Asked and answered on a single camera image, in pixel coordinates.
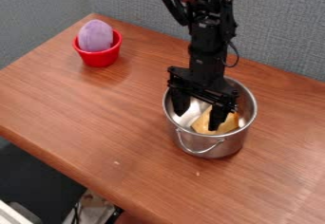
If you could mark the metal pot with handle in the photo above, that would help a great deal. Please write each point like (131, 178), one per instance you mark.
(202, 145)

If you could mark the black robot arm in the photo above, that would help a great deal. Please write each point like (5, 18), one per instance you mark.
(208, 19)

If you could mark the red cup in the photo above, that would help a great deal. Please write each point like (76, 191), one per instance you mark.
(100, 58)

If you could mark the grey equipment under table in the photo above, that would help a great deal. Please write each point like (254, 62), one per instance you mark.
(92, 210)

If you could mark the yellow cheese wedge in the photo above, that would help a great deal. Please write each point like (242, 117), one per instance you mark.
(200, 124)

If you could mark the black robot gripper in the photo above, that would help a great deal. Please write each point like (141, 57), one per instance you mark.
(202, 81)

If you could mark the purple plush egg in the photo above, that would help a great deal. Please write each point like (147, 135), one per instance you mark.
(95, 36)

